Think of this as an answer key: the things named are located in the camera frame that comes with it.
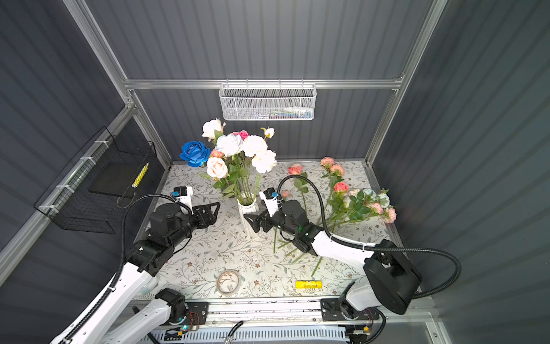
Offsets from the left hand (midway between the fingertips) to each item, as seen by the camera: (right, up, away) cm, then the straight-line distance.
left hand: (212, 205), depth 73 cm
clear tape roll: (+4, -30, +8) cm, 31 cm away
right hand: (+15, -2, +4) cm, 15 cm away
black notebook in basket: (-35, +10, +3) cm, 37 cm away
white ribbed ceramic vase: (+12, 0, +2) cm, 12 cm away
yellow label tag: (+33, -30, +5) cm, 45 cm away
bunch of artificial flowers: (+53, -3, +25) cm, 59 cm away
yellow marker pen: (-28, +10, +4) cm, 30 cm away
